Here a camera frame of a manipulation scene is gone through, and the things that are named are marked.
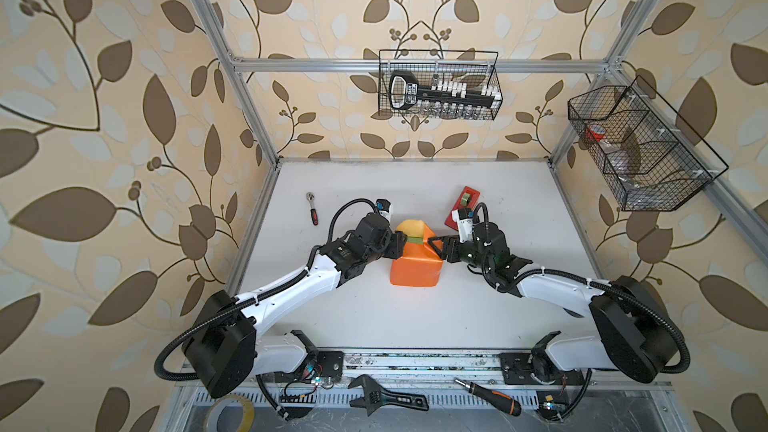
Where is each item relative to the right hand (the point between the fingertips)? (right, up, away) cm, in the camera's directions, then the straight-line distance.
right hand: (436, 242), depth 85 cm
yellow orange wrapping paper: (-5, -5, -5) cm, 9 cm away
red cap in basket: (+43, +31, -4) cm, 54 cm away
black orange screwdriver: (+12, -34, -16) cm, 39 cm away
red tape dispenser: (+13, +12, +15) cm, 24 cm away
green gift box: (-6, +1, 0) cm, 6 cm away
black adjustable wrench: (-17, -34, -15) cm, 41 cm away
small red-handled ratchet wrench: (-43, +13, +23) cm, 51 cm away
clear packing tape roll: (-53, -36, -20) cm, 67 cm away
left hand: (-9, +3, -4) cm, 11 cm away
